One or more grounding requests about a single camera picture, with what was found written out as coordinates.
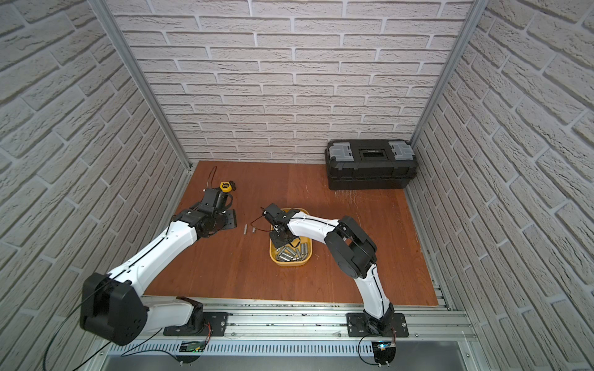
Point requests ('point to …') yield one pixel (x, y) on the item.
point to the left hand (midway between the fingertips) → (232, 214)
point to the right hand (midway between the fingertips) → (284, 239)
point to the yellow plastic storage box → (286, 256)
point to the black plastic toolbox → (370, 164)
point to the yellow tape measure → (225, 186)
